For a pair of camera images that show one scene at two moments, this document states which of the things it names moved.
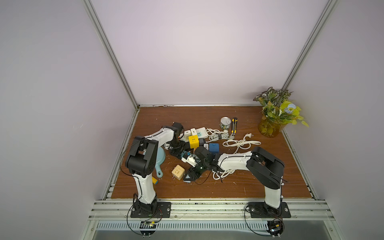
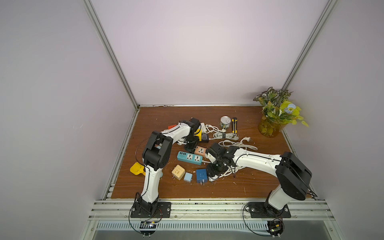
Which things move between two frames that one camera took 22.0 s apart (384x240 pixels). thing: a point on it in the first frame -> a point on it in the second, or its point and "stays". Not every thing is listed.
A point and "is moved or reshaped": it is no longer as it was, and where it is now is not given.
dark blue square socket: [214, 148] is moved or reshaped
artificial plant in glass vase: [278, 111] stays
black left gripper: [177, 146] -> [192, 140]
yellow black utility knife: [234, 122] stays
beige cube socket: [178, 172] stays
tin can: [225, 122] stays
